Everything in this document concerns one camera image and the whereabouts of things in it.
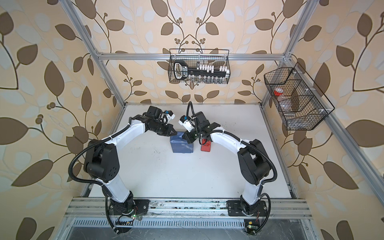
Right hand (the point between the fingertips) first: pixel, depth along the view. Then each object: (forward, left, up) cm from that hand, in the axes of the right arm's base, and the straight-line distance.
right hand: (183, 136), depth 87 cm
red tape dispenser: (-3, -13, -7) cm, 15 cm away
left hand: (+3, +6, +2) cm, 7 cm away
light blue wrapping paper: (-4, +3, -3) cm, 6 cm away
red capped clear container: (+14, -54, +20) cm, 59 cm away
